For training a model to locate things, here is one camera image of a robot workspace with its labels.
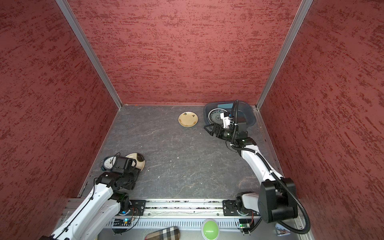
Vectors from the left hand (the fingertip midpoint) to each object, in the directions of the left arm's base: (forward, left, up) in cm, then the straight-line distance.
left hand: (140, 177), depth 83 cm
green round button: (-23, -39, 0) cm, 46 cm away
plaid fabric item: (-25, -22, +2) cm, 33 cm away
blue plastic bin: (+52, -72, -2) cm, 89 cm away
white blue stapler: (-23, -73, +1) cm, 76 cm away
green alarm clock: (+7, +19, +3) cm, 21 cm away
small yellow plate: (+45, -25, -1) cm, 52 cm away
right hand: (+19, -38, +20) cm, 47 cm away
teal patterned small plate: (+46, -45, +3) cm, 64 cm away
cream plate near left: (+10, +2, 0) cm, 10 cm away
